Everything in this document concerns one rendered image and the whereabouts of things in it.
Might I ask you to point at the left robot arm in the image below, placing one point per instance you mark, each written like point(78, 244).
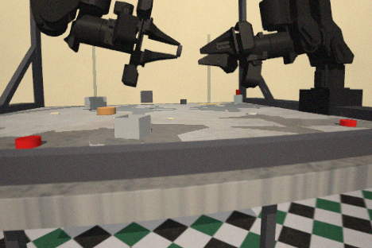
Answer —
point(306, 38)

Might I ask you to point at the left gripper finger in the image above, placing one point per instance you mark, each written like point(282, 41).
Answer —
point(224, 44)
point(217, 60)

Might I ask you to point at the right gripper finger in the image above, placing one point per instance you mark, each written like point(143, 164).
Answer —
point(157, 35)
point(147, 55)

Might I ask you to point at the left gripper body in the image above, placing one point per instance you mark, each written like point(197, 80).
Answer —
point(246, 41)

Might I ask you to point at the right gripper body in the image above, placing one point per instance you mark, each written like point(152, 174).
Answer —
point(130, 71)

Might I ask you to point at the orange wooden disc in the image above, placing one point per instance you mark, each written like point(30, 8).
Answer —
point(106, 110)

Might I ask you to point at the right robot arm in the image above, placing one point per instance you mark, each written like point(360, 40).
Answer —
point(51, 17)

